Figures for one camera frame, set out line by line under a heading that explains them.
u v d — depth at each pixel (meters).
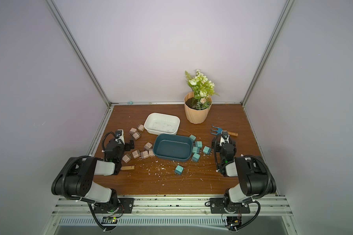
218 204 0.73
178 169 0.83
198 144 0.94
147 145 0.93
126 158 0.88
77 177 0.49
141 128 1.03
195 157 0.88
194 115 0.97
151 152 0.90
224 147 0.71
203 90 0.89
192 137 0.97
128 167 0.86
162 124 1.07
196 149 0.92
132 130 1.01
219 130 1.05
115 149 0.71
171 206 0.74
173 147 0.95
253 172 0.50
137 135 0.99
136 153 0.90
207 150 0.91
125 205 0.73
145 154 0.90
